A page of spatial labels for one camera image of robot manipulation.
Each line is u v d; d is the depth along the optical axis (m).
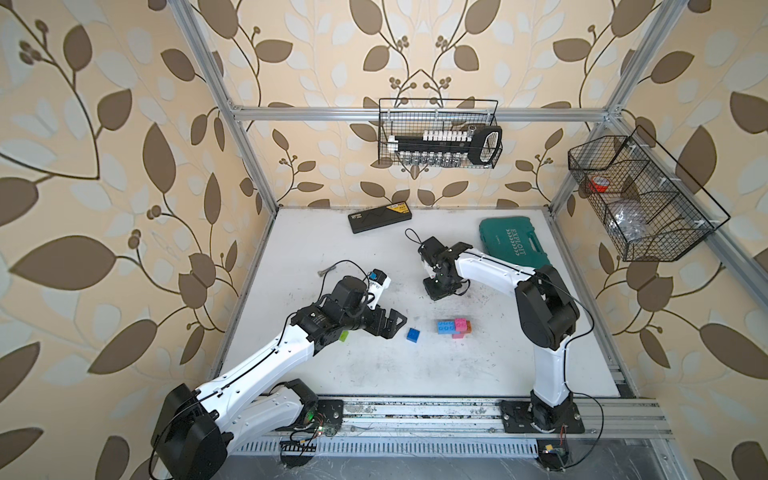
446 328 0.84
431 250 0.77
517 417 0.73
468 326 0.83
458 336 0.87
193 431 0.39
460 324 0.83
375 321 0.68
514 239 1.05
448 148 0.85
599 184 0.81
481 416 0.75
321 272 1.02
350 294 0.59
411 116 0.91
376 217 1.16
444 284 0.81
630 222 0.70
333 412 0.75
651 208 0.73
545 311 0.51
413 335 0.87
